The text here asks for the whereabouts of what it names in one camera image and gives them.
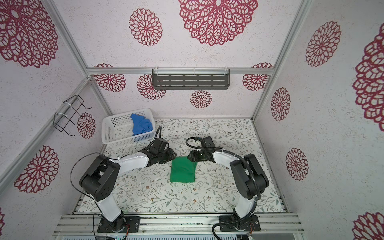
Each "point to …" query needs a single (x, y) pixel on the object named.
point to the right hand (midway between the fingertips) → (191, 154)
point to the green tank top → (182, 170)
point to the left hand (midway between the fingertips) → (175, 157)
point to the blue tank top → (140, 124)
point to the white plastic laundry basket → (127, 127)
